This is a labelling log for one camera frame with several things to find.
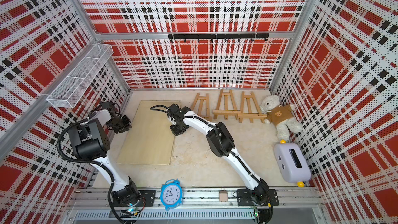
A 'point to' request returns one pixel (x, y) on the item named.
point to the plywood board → (150, 140)
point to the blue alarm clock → (171, 194)
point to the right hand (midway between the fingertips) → (179, 132)
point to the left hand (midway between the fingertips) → (133, 125)
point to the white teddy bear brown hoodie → (282, 116)
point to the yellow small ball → (300, 184)
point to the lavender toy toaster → (292, 164)
